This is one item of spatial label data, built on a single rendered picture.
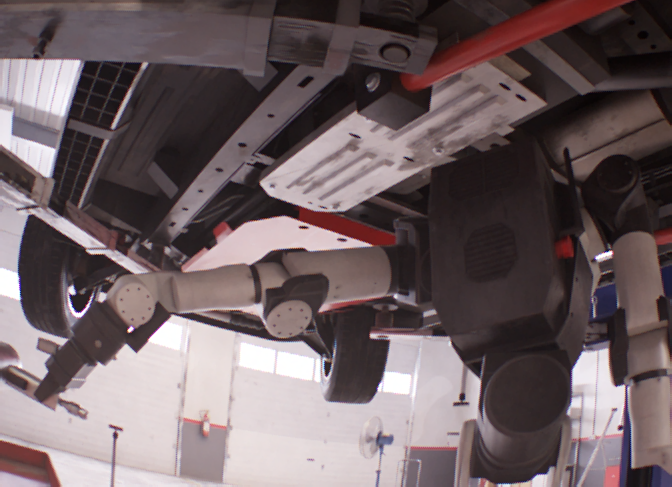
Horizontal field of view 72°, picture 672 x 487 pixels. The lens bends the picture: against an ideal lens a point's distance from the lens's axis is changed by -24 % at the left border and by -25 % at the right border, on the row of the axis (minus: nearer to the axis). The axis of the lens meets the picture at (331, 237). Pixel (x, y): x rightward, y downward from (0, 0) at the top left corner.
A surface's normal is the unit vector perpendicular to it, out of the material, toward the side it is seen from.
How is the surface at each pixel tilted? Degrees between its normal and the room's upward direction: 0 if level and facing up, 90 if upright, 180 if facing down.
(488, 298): 90
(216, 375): 90
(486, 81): 180
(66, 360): 96
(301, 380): 90
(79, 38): 180
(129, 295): 109
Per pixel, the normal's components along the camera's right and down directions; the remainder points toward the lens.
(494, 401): -0.23, -0.62
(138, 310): 0.43, 0.04
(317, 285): 0.41, -0.22
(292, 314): 0.40, 0.53
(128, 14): -0.10, 0.93
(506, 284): -0.59, -0.34
